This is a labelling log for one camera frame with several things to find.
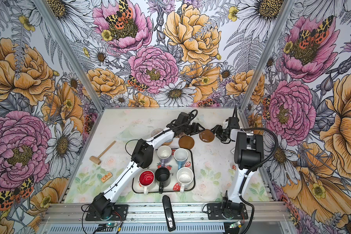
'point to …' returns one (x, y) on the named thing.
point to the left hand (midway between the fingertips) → (202, 133)
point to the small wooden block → (106, 177)
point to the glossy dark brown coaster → (206, 136)
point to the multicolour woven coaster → (156, 131)
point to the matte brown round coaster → (186, 142)
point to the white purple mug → (164, 153)
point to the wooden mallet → (97, 160)
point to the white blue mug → (180, 155)
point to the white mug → (185, 176)
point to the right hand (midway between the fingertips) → (212, 134)
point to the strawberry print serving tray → (173, 170)
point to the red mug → (146, 178)
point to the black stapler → (168, 213)
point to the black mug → (162, 174)
